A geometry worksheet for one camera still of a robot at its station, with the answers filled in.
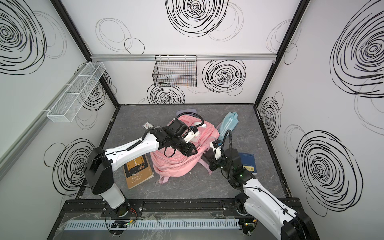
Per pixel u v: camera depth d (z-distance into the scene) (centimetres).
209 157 79
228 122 105
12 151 52
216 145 69
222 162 69
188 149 69
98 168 43
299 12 74
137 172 85
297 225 39
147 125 108
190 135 72
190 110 115
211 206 75
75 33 80
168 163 79
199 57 91
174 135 63
